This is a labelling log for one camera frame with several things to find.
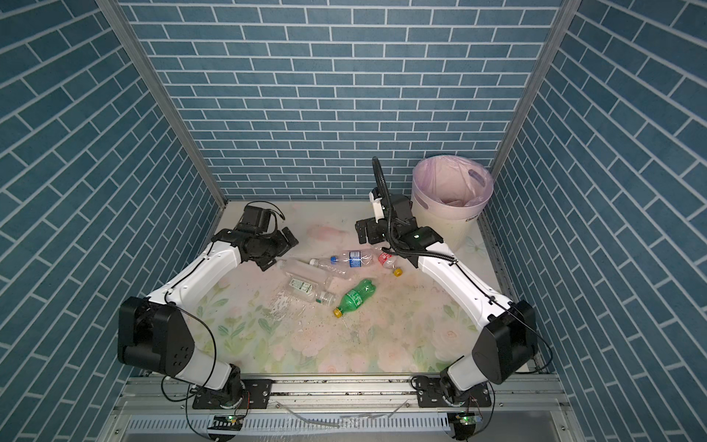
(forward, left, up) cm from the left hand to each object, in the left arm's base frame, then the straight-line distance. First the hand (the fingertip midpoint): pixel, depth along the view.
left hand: (292, 246), depth 87 cm
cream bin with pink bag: (+24, -56, +1) cm, 61 cm away
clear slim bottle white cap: (+2, -6, -13) cm, 15 cm away
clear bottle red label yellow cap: (0, -32, -10) cm, 34 cm away
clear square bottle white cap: (-1, -3, -13) cm, 14 cm away
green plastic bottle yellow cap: (-14, -20, -10) cm, 26 cm away
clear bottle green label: (-10, -3, -10) cm, 14 cm away
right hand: (+2, -24, +11) cm, 27 cm away
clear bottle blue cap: (+1, -20, -10) cm, 23 cm away
